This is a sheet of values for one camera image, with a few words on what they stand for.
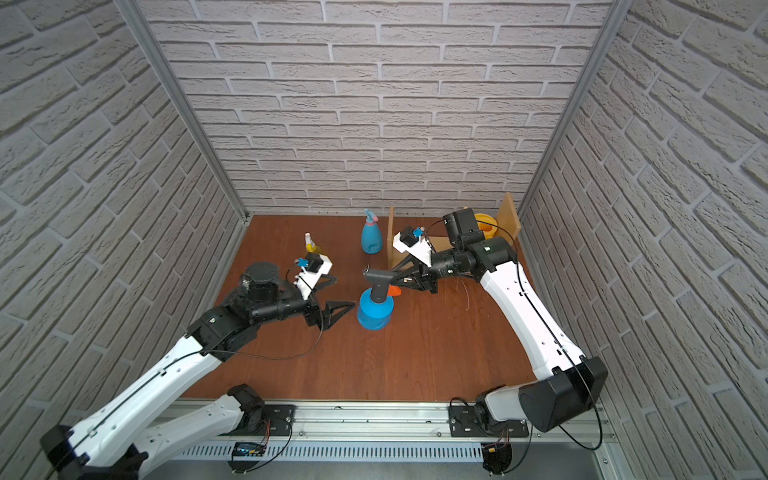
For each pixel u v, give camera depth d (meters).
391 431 0.74
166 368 0.44
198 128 0.92
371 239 1.03
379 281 0.65
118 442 0.40
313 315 0.58
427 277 0.57
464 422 0.73
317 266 0.56
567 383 0.38
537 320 0.43
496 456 0.70
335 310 0.58
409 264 0.64
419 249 0.57
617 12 0.69
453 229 0.58
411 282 0.64
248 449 0.72
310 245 0.87
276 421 0.73
